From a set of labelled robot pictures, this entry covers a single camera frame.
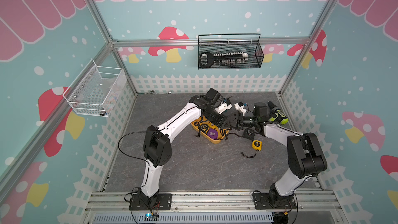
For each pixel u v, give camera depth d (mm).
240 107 841
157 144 500
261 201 741
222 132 885
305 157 474
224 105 772
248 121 776
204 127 971
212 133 953
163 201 742
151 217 727
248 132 940
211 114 715
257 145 915
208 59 895
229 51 929
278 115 1025
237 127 831
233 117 776
